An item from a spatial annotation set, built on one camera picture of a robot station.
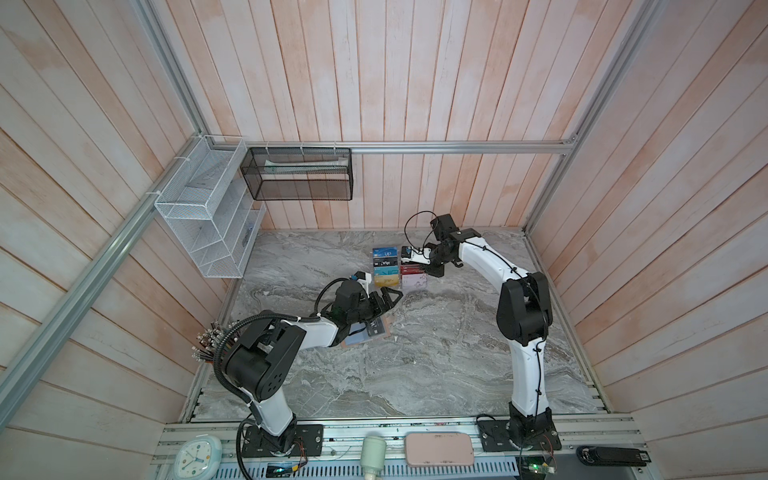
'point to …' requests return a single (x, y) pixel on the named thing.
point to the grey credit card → (375, 327)
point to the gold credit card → (387, 280)
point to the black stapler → (592, 455)
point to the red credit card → (412, 269)
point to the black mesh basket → (299, 173)
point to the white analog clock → (199, 458)
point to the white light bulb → (372, 456)
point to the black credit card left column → (387, 261)
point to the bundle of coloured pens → (208, 340)
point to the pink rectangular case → (438, 449)
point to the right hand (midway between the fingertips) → (423, 261)
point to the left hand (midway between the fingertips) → (396, 304)
